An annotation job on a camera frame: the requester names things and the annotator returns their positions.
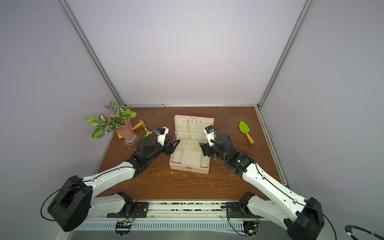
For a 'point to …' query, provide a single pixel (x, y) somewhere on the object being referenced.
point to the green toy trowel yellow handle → (244, 128)
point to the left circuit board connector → (122, 228)
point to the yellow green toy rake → (148, 132)
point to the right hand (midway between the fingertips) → (207, 136)
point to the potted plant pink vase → (119, 121)
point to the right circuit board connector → (250, 228)
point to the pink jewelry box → (189, 154)
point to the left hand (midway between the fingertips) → (176, 138)
